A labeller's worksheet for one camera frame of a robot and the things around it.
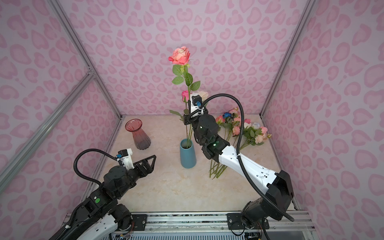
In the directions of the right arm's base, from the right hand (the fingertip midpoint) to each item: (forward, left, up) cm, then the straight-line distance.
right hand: (188, 99), depth 65 cm
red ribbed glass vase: (+2, +32, -34) cm, 47 cm away
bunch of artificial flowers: (+10, -39, -37) cm, 55 cm away
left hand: (-17, +18, -20) cm, 32 cm away
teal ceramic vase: (-7, +2, -39) cm, 39 cm away
